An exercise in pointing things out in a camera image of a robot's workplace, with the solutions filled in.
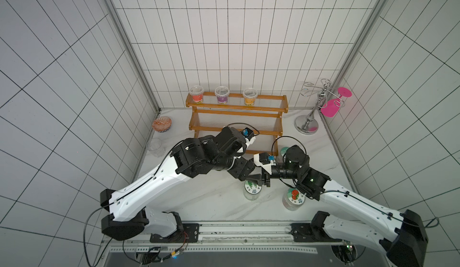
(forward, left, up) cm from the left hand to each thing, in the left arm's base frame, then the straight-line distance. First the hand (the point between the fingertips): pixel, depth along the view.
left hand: (238, 166), depth 61 cm
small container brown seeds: (+33, -6, +4) cm, 34 cm away
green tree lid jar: (-1, -7, -22) cm, 23 cm away
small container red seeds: (+34, +18, +5) cm, 39 cm away
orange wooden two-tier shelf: (+42, -17, -23) cm, 51 cm away
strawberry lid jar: (-4, -24, -21) cm, 32 cm away
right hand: (-1, 0, -4) cm, 4 cm away
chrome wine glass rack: (+43, -46, -29) cm, 69 cm away
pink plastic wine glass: (+40, -51, -11) cm, 66 cm away
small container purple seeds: (+34, +7, +4) cm, 35 cm away
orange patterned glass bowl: (+42, +47, -29) cm, 69 cm away
